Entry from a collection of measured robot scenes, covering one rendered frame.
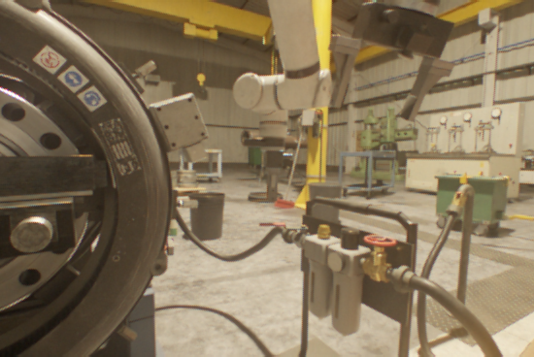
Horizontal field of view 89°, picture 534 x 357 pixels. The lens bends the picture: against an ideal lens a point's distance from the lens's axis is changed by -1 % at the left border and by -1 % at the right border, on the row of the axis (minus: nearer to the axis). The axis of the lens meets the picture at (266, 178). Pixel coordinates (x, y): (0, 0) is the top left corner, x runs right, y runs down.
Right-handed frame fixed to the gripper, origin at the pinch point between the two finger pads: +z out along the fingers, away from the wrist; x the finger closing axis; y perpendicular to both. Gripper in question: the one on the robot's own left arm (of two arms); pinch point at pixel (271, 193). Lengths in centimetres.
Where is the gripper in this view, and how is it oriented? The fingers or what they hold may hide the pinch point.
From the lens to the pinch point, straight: 87.0
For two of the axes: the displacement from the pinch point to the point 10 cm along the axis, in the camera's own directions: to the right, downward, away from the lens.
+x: -0.8, -0.8, 9.9
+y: 10.0, 0.2, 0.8
